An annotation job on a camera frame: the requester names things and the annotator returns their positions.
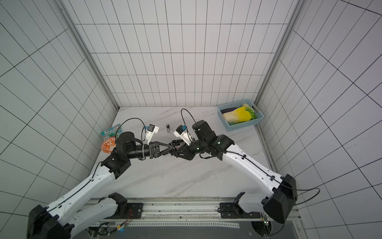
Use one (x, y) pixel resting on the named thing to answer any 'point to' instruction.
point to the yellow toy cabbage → (240, 114)
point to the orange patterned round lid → (108, 144)
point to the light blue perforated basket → (233, 126)
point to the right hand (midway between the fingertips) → (171, 156)
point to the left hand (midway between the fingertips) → (169, 150)
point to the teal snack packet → (112, 132)
